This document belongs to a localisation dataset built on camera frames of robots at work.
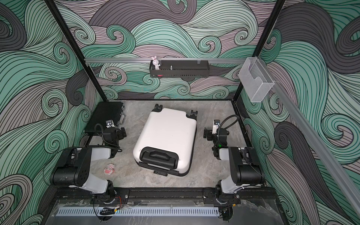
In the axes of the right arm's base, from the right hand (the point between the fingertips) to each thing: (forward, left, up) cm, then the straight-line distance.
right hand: (211, 127), depth 94 cm
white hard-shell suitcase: (-19, +30, +13) cm, 38 cm away
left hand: (-1, +66, +2) cm, 66 cm away
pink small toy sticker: (-27, +63, -3) cm, 69 cm away
